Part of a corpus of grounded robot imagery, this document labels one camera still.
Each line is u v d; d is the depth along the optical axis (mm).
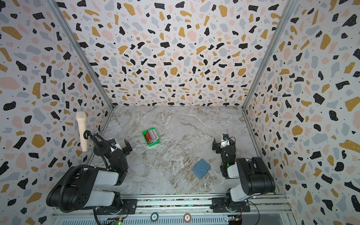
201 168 864
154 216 713
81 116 743
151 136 976
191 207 749
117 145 763
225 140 774
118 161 674
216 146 823
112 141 732
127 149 811
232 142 849
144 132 1011
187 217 712
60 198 386
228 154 696
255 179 454
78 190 425
